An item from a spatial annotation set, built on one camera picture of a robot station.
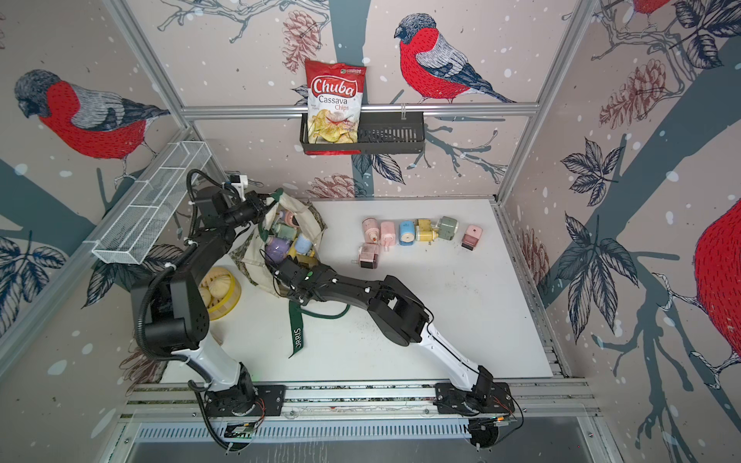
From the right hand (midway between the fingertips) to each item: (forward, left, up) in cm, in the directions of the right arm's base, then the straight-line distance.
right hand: (302, 283), depth 94 cm
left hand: (+16, +3, +27) cm, 32 cm away
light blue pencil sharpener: (+9, 0, +9) cm, 13 cm away
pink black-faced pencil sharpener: (+10, -22, +2) cm, 24 cm away
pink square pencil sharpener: (+19, -58, +3) cm, 61 cm away
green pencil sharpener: (+22, -50, +4) cm, 55 cm away
